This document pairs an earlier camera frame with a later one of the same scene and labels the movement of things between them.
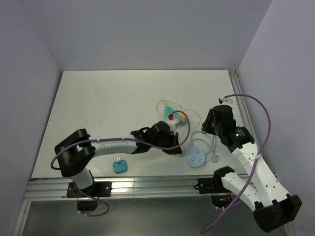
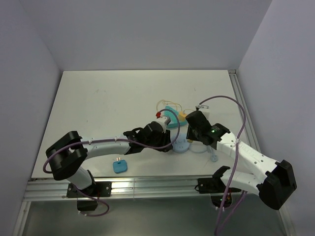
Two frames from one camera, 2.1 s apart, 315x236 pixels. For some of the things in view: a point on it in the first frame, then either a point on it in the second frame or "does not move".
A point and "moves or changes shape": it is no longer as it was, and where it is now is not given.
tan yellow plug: [180, 115] does not move
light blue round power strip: [195, 157] moves or changes shape
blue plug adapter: [120, 165] does not move
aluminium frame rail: [123, 187] does not move
